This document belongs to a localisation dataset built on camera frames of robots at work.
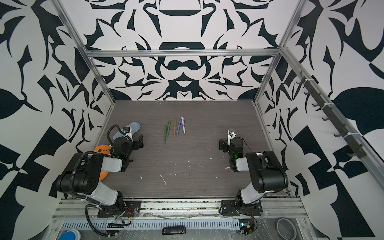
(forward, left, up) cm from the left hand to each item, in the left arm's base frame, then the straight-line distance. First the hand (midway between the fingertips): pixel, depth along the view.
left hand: (131, 133), depth 94 cm
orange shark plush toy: (-12, +12, +2) cm, 17 cm away
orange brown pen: (+8, -26, -6) cm, 28 cm away
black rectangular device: (-49, -28, -2) cm, 57 cm away
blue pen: (+6, -28, -6) cm, 30 cm away
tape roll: (-51, -79, -7) cm, 94 cm away
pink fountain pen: (+12, -32, -6) cm, 34 cm away
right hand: (-3, -61, -2) cm, 61 cm away
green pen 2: (+9, -22, -6) cm, 24 cm away
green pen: (+3, -20, -6) cm, 21 cm away
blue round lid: (-49, +18, -5) cm, 52 cm away
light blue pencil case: (+7, +1, -4) cm, 9 cm away
